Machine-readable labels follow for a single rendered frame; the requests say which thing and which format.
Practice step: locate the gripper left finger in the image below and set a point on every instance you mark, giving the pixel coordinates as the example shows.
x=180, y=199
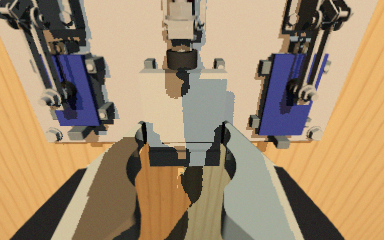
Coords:
x=97, y=202

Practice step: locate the beige fixture plate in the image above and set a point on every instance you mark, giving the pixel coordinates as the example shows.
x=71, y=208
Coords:
x=241, y=32

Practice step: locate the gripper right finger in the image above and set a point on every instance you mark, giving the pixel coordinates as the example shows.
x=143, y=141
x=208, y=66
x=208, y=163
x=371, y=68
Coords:
x=262, y=201

